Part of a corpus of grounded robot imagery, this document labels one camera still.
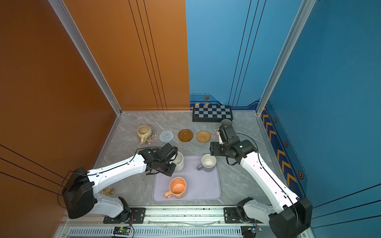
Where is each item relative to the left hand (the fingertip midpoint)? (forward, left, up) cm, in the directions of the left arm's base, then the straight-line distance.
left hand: (173, 168), depth 82 cm
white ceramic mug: (+2, -3, +4) cm, 6 cm away
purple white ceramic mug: (+6, -20, -7) cm, 22 cm away
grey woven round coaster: (+27, +9, -8) cm, 30 cm away
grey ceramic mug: (+32, -33, +3) cm, 47 cm away
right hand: (+7, -22, +11) cm, 26 cm away
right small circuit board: (-26, -41, -7) cm, 49 cm away
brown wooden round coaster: (+28, -5, -7) cm, 29 cm away
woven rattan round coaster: (+27, -18, -7) cm, 33 cm away
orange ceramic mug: (-8, -3, -6) cm, 10 cm away
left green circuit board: (-27, +23, -11) cm, 38 cm away
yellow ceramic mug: (+28, +24, -4) cm, 37 cm away
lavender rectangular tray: (-6, -16, -9) cm, 19 cm away
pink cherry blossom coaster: (+22, +20, -8) cm, 31 cm away
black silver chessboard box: (+48, -25, -4) cm, 54 cm away
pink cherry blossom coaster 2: (+31, -27, -7) cm, 41 cm away
